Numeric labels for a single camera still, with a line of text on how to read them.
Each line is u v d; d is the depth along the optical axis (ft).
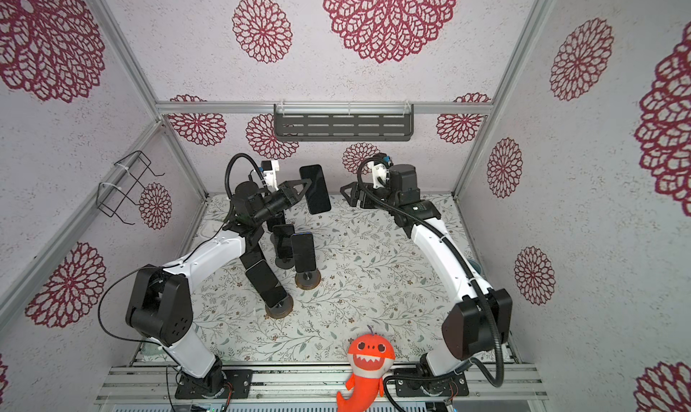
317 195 2.51
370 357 2.31
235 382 2.42
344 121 3.09
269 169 2.39
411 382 2.50
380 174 2.25
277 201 2.35
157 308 1.52
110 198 2.39
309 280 3.10
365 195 2.21
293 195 2.39
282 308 2.86
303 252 2.85
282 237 3.47
